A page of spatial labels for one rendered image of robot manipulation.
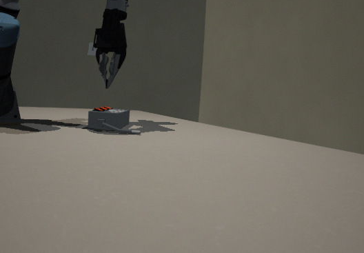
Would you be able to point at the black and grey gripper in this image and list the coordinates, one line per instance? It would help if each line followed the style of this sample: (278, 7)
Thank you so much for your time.
(110, 37)

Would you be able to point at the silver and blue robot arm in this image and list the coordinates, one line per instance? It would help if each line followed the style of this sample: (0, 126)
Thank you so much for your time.
(9, 34)

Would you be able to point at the grey power strip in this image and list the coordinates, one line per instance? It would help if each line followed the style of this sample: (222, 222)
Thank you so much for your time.
(100, 118)

